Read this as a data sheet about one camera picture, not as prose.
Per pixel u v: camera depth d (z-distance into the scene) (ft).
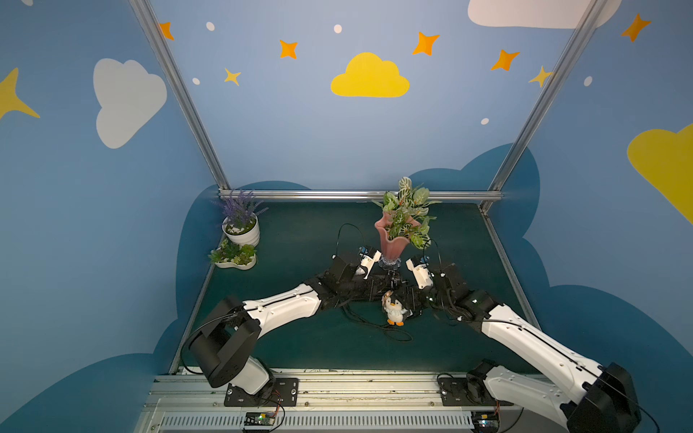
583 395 1.32
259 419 2.35
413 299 2.28
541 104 2.89
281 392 2.42
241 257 3.15
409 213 2.82
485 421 2.37
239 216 3.14
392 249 2.95
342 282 2.13
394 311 2.69
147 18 2.27
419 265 2.35
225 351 1.41
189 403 4.17
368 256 2.41
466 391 2.24
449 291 1.97
